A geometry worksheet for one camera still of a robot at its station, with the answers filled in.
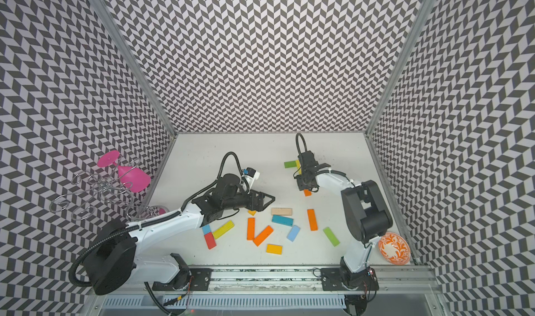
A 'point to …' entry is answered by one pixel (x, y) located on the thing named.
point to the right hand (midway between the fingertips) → (307, 185)
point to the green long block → (331, 236)
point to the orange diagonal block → (262, 236)
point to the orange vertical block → (251, 229)
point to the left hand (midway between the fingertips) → (268, 199)
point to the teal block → (283, 220)
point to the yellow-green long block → (223, 230)
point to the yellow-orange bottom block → (275, 249)
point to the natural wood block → (281, 211)
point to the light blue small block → (292, 233)
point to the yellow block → (298, 165)
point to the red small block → (210, 241)
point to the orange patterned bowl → (393, 248)
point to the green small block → (290, 164)
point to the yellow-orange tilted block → (252, 212)
